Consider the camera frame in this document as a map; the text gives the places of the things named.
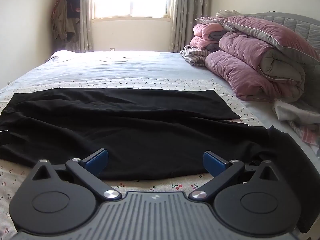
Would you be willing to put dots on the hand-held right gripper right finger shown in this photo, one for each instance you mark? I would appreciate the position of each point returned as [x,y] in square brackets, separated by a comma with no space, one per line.
[212,161]

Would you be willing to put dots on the black pants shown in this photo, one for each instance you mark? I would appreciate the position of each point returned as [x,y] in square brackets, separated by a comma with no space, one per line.
[125,130]

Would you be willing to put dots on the grey quilted headboard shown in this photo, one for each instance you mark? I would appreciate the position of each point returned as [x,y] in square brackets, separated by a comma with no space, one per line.
[307,27]

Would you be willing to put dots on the striped folded blanket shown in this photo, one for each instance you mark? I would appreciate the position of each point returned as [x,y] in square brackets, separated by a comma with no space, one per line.
[195,55]

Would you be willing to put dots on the light pink quilt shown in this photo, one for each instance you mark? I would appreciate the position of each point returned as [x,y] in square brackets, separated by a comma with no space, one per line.
[202,32]

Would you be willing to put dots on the bed with cherry print sheet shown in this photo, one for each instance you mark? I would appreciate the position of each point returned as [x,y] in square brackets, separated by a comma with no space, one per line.
[150,81]

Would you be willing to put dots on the white and pink cloth pile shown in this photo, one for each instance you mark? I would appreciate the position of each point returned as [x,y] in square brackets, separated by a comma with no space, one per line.
[292,115]

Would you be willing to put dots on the dark hanging jacket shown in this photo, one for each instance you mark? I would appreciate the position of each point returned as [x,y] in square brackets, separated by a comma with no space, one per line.
[73,5]

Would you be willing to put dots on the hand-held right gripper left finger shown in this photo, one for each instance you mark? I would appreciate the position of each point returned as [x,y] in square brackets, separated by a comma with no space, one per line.
[96,159]

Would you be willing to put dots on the mauve quilt with white piping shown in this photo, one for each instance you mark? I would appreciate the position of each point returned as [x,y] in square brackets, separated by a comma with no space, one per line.
[282,32]

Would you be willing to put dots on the mauve folded quilt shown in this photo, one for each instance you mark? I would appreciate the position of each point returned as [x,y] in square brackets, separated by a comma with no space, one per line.
[245,65]

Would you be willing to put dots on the khaki hanging jacket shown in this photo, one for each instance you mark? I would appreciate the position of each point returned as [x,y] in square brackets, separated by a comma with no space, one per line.
[60,20]

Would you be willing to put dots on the grey patterned curtain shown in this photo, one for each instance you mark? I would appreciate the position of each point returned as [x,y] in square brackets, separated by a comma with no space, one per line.
[85,30]
[185,17]

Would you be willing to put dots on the light blue bed sheet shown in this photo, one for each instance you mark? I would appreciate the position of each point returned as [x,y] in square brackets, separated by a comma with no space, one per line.
[125,66]

